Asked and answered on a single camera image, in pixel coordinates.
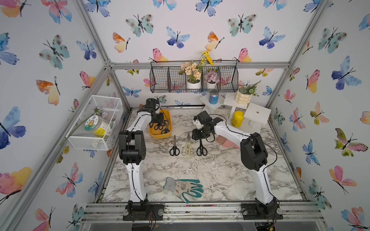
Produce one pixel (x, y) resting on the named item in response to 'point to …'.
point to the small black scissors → (159, 126)
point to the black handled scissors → (175, 150)
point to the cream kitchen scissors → (189, 149)
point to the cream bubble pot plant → (244, 94)
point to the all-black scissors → (201, 150)
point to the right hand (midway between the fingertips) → (195, 134)
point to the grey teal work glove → (180, 186)
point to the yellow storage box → (166, 131)
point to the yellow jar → (238, 119)
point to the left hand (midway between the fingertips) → (161, 116)
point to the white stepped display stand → (246, 119)
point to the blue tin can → (214, 97)
